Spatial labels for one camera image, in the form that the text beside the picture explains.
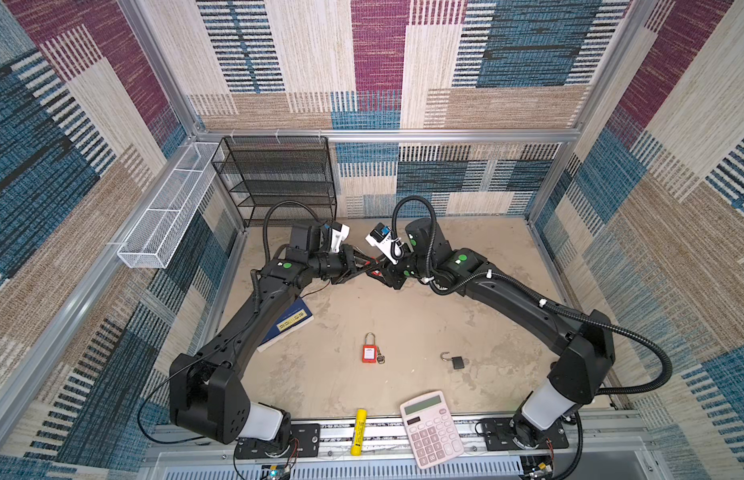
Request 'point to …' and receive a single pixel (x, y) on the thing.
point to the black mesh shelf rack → (263, 170)
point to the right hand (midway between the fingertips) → (374, 270)
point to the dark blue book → (295, 316)
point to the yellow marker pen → (359, 432)
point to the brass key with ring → (380, 359)
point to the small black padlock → (457, 362)
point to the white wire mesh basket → (151, 243)
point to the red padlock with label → (369, 353)
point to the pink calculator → (432, 429)
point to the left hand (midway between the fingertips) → (375, 260)
